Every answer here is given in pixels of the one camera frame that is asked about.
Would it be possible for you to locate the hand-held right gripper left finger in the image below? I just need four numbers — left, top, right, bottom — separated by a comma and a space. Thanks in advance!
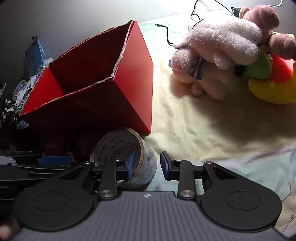
52, 151, 136, 201

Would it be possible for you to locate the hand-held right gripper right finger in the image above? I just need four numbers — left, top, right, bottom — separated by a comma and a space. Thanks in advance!
160, 151, 241, 200

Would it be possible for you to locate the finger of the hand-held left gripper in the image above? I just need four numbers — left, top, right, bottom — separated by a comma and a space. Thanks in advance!
0, 151, 72, 166
0, 162, 80, 183

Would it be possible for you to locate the printed packing tape roll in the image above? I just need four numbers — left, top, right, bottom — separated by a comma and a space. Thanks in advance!
90, 127, 158, 189

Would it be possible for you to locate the red cardboard box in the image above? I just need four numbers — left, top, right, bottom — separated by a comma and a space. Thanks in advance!
18, 20, 154, 134

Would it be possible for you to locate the pile of clothes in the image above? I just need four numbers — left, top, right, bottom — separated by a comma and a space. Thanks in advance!
0, 74, 39, 130

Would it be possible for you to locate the blue plastic bag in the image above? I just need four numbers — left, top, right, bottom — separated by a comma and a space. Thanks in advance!
24, 35, 54, 77

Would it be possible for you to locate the white and pink plush bunny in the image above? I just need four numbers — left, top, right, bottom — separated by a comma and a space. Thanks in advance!
171, 17, 263, 100

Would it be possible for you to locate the yellow green red plush toy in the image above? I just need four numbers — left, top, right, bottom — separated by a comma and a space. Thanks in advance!
233, 47, 296, 105

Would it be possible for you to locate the brown pink plush toy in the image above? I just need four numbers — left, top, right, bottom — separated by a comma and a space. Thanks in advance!
239, 5, 296, 60

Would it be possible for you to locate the black cable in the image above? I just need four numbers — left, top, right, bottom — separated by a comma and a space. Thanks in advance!
155, 0, 234, 45

